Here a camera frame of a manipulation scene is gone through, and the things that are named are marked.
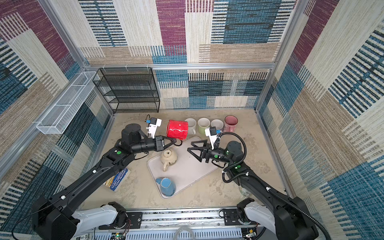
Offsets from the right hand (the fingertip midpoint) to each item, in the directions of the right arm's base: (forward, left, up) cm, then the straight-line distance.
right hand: (190, 149), depth 68 cm
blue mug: (-11, +12, -17) cm, 23 cm away
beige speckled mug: (+6, +13, -17) cm, 22 cm away
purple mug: (+30, -19, -20) cm, 40 cm away
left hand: (+3, +6, +3) cm, 8 cm away
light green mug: (+30, -8, -19) cm, 36 cm away
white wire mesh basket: (+15, +62, +8) cm, 64 cm away
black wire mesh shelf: (+56, +45, -9) cm, 73 cm away
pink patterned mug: (+29, -27, -18) cm, 43 cm away
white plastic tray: (+2, +3, -29) cm, 29 cm away
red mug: (+6, +5, +8) cm, 11 cm away
